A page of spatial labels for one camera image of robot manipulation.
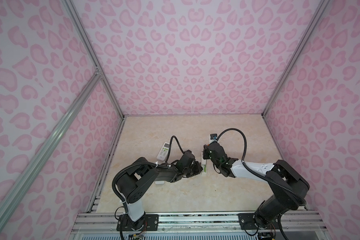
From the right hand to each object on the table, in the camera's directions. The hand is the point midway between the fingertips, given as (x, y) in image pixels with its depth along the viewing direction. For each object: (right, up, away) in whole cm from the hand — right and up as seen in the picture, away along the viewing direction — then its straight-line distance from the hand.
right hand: (205, 145), depth 90 cm
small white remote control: (-27, -21, -4) cm, 34 cm away
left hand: (0, -13, -2) cm, 13 cm away
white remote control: (-1, -12, +1) cm, 12 cm away
